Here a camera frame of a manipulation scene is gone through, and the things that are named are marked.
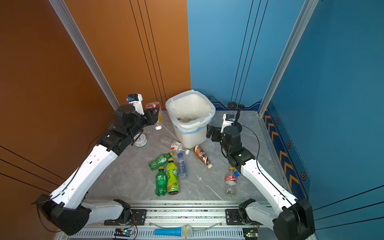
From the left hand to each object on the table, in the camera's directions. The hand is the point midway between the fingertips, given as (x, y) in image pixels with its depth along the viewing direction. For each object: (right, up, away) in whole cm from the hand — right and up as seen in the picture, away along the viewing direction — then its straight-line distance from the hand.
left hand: (155, 108), depth 70 cm
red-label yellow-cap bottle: (+38, -39, +11) cm, 56 cm away
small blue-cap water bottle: (+11, -32, +15) cm, 37 cm away
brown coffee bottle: (+22, -26, +21) cm, 40 cm away
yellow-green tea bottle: (+6, -34, +13) cm, 37 cm away
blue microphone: (+14, -56, -4) cm, 58 cm away
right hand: (+28, -8, +7) cm, 30 cm away
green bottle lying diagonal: (-3, -30, +19) cm, 35 cm away
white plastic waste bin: (+16, 0, +30) cm, 34 cm away
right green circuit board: (+45, -60, +1) cm, 75 cm away
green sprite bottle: (0, -42, +9) cm, 43 cm away
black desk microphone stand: (+40, +3, +12) cm, 42 cm away
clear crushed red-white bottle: (+6, -21, +24) cm, 33 cm away
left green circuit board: (-16, -59, +1) cm, 62 cm away
